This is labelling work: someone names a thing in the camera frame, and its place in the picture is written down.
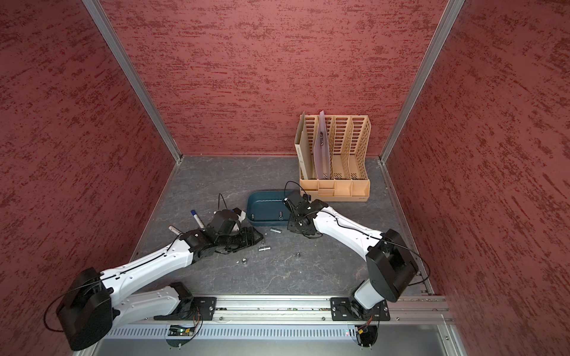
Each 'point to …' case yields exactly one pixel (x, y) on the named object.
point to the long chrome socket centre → (264, 248)
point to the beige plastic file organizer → (349, 144)
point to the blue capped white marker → (197, 219)
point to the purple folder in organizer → (322, 148)
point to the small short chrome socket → (297, 254)
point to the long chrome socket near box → (275, 231)
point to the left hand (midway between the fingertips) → (256, 244)
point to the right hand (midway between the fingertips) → (297, 231)
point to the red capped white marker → (174, 230)
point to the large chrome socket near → (244, 260)
